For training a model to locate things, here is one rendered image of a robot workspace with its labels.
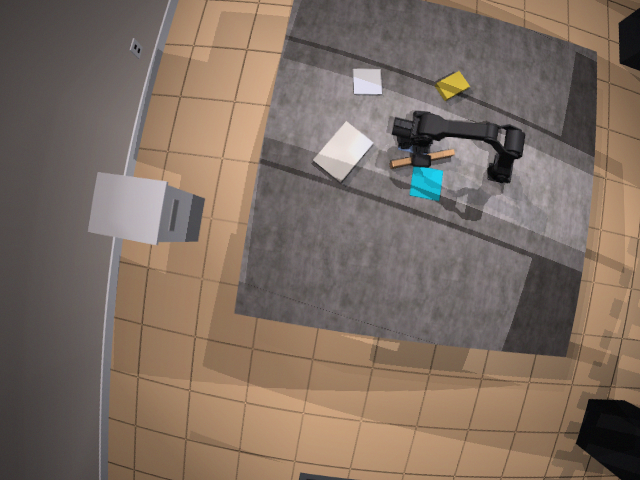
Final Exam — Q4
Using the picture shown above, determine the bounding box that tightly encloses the white square pad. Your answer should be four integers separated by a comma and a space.
353, 69, 382, 95

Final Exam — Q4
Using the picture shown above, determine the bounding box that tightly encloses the yellow rectangular block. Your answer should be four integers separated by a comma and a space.
434, 71, 470, 101

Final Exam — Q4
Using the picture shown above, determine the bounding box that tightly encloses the beige rectangular block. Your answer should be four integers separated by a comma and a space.
313, 121, 373, 184

